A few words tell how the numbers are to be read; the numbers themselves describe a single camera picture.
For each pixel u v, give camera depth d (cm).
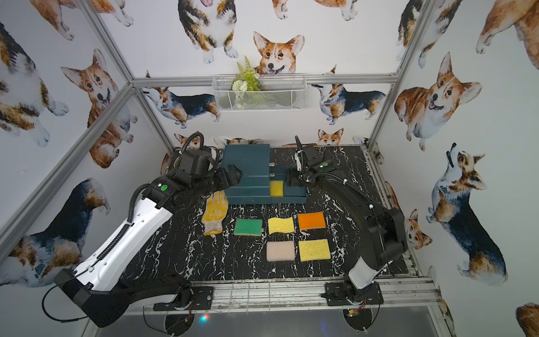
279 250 84
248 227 90
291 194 101
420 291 76
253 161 87
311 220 93
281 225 90
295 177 76
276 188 102
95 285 37
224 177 62
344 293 73
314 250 84
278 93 93
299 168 76
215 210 95
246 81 82
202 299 73
